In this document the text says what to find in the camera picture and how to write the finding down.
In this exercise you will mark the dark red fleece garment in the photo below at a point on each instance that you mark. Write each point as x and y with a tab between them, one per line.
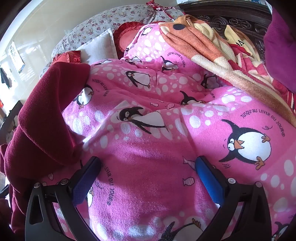
41	115

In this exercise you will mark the wall calendar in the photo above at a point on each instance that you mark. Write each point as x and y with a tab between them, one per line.
17	58

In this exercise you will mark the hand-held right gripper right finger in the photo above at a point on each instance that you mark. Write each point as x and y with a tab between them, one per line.
208	183

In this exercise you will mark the dark carved wooden headboard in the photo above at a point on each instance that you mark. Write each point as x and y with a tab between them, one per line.
217	20

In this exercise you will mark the dark hanging cloth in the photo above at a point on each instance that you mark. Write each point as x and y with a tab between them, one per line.
4	77

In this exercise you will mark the orange and cream blanket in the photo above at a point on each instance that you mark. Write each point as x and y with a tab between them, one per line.
185	39

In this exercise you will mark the white pillow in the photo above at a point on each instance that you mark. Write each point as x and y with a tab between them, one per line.
99	46

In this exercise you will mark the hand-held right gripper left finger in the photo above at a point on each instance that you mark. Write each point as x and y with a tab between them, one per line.
85	180

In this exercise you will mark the red and pink patterned cloth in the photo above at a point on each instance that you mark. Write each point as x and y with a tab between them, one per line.
259	69

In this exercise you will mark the red ruffled cushion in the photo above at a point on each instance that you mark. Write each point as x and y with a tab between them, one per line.
126	37
67	56

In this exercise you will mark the red ribbon knot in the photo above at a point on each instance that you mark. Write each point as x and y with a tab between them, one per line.
159	5

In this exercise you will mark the pale yellow cloth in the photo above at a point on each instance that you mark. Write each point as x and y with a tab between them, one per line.
240	34

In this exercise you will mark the floral print bedding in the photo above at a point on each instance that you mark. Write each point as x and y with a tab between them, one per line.
92	25

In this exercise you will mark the purple cloth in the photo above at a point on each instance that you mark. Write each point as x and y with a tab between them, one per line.
282	46

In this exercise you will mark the pink penguin print blanket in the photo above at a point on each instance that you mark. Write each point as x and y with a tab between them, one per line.
150	148

